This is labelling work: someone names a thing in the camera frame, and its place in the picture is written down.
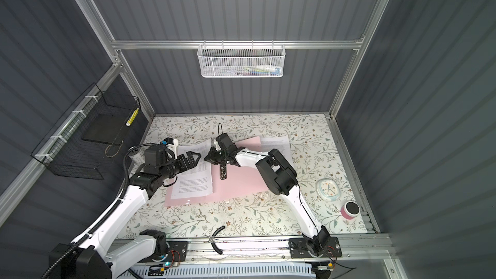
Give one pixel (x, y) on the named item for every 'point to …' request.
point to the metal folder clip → (223, 172)
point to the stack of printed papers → (281, 143)
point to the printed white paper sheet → (199, 180)
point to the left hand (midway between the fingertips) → (193, 157)
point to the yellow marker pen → (132, 117)
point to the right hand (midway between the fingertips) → (204, 160)
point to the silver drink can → (137, 154)
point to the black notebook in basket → (107, 128)
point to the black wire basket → (90, 143)
